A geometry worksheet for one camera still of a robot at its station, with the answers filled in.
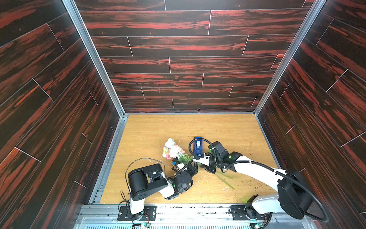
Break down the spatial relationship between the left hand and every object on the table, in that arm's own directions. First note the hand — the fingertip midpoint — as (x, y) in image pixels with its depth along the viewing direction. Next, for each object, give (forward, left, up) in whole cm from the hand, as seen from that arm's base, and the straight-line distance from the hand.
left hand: (199, 160), depth 82 cm
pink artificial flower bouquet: (0, +16, +11) cm, 19 cm away
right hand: (+2, -3, -4) cm, 6 cm away
